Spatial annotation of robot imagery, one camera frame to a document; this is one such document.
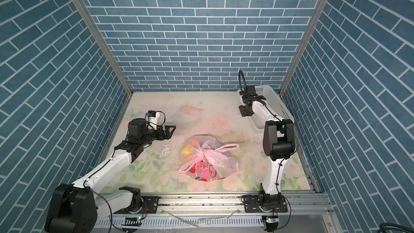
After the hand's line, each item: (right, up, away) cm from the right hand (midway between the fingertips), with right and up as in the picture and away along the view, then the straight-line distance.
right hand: (248, 111), depth 100 cm
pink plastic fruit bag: (-26, -23, -19) cm, 40 cm away
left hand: (-43, -8, -16) cm, 47 cm away
